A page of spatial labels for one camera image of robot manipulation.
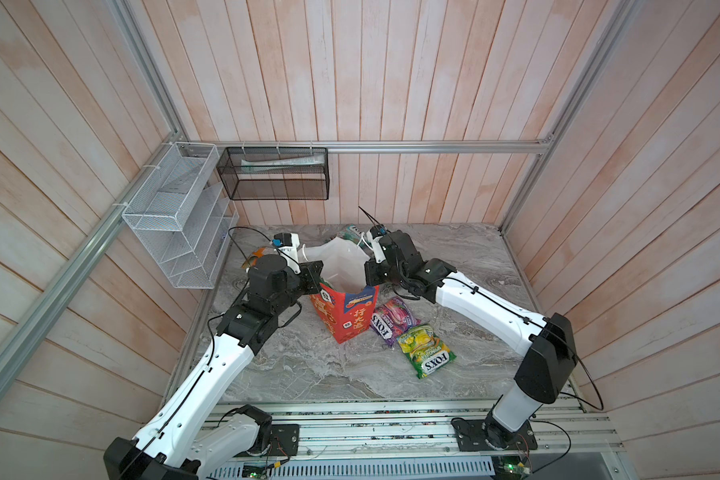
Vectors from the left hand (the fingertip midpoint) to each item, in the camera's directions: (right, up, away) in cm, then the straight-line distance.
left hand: (324, 270), depth 71 cm
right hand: (+10, +1, +10) cm, 14 cm away
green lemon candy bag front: (+28, -24, +14) cm, 40 cm away
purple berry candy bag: (+19, -16, +21) cm, 33 cm away
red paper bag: (+6, -9, +4) cm, 12 cm away
